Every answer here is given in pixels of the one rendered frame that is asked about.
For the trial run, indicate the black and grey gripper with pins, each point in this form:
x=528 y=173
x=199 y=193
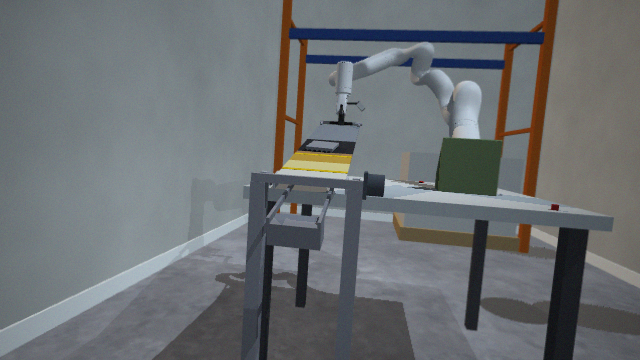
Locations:
x=341 y=107

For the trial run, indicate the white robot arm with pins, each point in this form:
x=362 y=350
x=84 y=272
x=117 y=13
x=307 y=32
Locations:
x=466 y=97

